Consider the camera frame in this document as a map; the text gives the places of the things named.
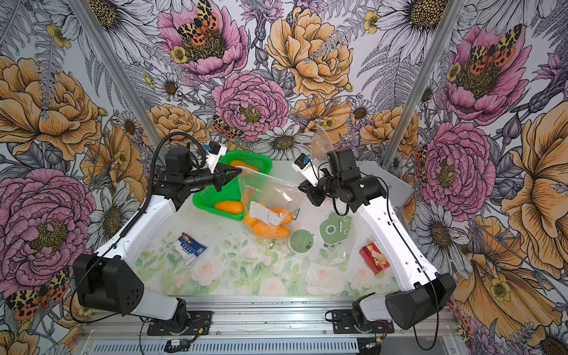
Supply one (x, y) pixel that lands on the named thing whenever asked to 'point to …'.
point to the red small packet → (377, 260)
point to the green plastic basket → (207, 199)
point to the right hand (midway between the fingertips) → (304, 190)
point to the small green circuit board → (175, 345)
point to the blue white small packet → (188, 248)
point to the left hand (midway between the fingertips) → (239, 174)
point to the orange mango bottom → (233, 207)
